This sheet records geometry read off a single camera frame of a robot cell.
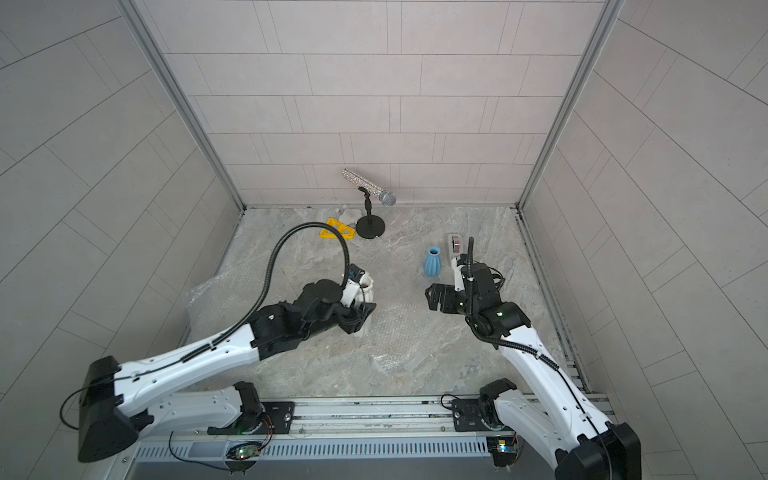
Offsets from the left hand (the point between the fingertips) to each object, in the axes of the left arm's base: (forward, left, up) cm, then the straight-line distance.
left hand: (373, 301), depth 73 cm
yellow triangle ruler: (+36, +13, -16) cm, 41 cm away
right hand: (+5, -17, -4) cm, 18 cm away
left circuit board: (-29, +27, -14) cm, 42 cm away
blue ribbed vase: (+18, -17, -9) cm, 26 cm away
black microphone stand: (+37, +4, -15) cm, 40 cm away
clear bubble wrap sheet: (-4, -7, -16) cm, 18 cm away
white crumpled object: (+42, +12, -15) cm, 46 cm away
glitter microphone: (+31, -2, +6) cm, 32 cm away
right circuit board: (-28, -31, -17) cm, 45 cm away
